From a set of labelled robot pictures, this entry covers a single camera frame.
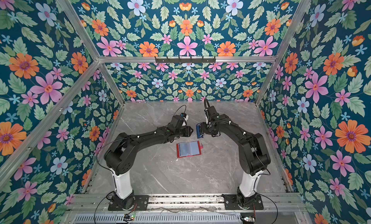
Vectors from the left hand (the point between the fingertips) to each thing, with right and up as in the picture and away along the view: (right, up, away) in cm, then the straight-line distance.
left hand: (193, 128), depth 93 cm
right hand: (+9, 0, 0) cm, 9 cm away
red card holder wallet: (-3, -13, 0) cm, 14 cm away
